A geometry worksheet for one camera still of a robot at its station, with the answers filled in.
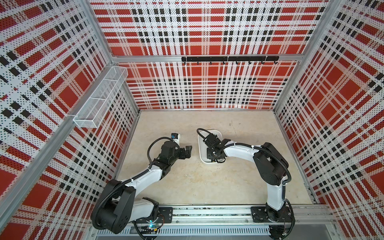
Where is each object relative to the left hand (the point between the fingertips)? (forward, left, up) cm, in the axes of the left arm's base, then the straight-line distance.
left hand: (185, 148), depth 88 cm
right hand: (-1, -16, -8) cm, 18 cm away
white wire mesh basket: (+18, +59, +13) cm, 63 cm away
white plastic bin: (+3, -10, -3) cm, 11 cm away
